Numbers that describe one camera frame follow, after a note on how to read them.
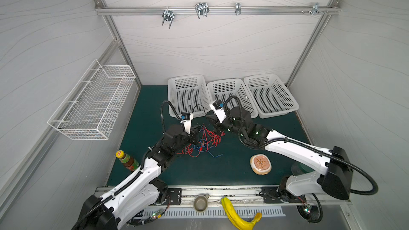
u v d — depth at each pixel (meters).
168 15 0.79
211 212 0.70
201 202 0.72
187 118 0.66
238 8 0.77
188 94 1.15
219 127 0.64
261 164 0.82
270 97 1.15
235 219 0.64
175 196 0.73
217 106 0.60
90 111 0.68
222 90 1.15
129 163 0.74
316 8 0.77
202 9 0.77
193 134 0.67
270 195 0.72
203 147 0.87
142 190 0.59
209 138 0.84
